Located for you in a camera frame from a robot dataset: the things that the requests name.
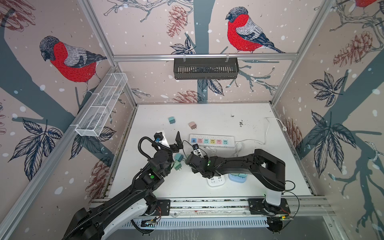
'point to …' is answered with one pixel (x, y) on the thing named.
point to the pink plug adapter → (192, 125)
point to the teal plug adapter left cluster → (179, 157)
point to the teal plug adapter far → (171, 120)
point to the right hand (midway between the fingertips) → (194, 164)
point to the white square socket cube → (216, 180)
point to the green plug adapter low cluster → (177, 165)
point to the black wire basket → (204, 69)
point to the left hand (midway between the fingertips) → (170, 134)
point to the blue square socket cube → (240, 178)
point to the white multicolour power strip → (212, 140)
